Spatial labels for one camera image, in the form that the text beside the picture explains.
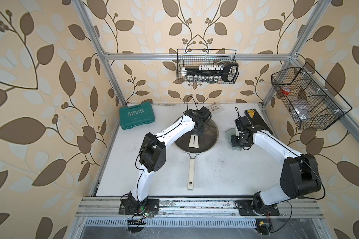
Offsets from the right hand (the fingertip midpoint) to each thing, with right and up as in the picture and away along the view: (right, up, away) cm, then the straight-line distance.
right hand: (236, 143), depth 89 cm
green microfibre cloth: (-4, +5, +5) cm, 8 cm away
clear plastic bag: (+28, +20, -16) cm, 38 cm away
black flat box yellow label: (+21, +15, +20) cm, 32 cm away
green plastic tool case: (-63, +18, +19) cm, 69 cm away
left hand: (-25, +8, 0) cm, 26 cm away
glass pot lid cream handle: (-24, +1, -7) cm, 25 cm away
